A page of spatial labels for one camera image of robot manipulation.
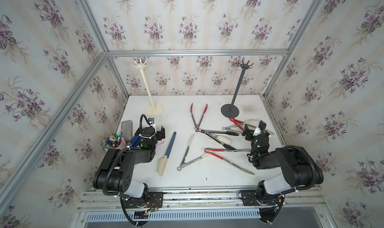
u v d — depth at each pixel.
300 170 0.45
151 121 0.80
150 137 0.70
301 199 0.74
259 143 0.67
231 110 1.10
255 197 0.73
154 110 1.11
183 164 0.84
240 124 1.04
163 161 0.83
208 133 0.93
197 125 1.01
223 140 0.91
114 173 0.44
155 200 0.73
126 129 0.96
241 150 0.89
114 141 0.84
